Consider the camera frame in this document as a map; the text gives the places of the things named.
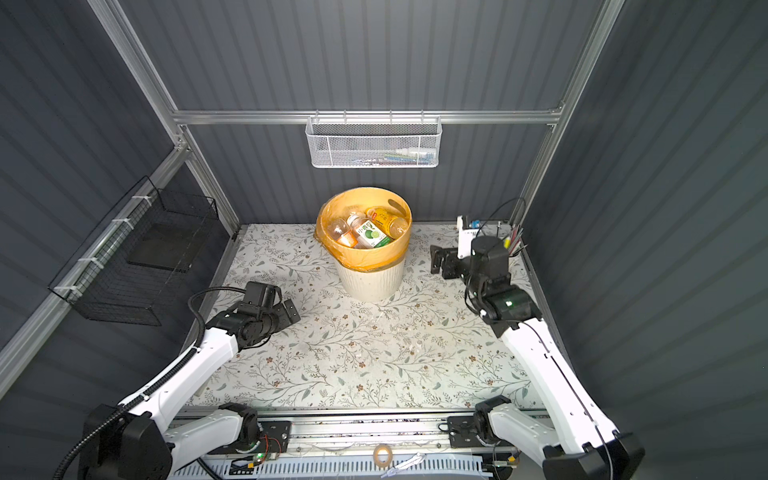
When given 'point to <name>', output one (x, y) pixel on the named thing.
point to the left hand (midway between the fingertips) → (283, 317)
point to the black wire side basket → (131, 266)
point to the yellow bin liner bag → (339, 204)
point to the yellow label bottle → (389, 224)
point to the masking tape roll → (376, 458)
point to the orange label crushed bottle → (340, 231)
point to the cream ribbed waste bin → (370, 285)
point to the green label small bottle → (368, 234)
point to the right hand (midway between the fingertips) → (454, 248)
